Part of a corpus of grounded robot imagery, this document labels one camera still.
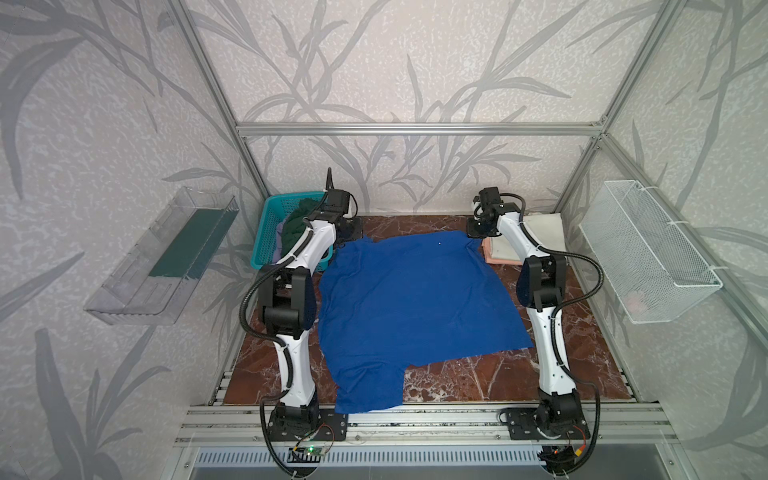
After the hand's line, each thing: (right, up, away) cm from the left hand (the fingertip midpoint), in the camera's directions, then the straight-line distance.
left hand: (360, 220), depth 98 cm
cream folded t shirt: (+67, -2, +11) cm, 68 cm away
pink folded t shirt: (+45, -9, +10) cm, 47 cm away
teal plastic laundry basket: (-37, +5, +17) cm, 41 cm away
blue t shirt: (+10, -27, -2) cm, 28 cm away
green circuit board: (-9, -59, -26) cm, 65 cm away
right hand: (+40, 0, +11) cm, 41 cm away
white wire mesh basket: (+68, -13, -35) cm, 77 cm away
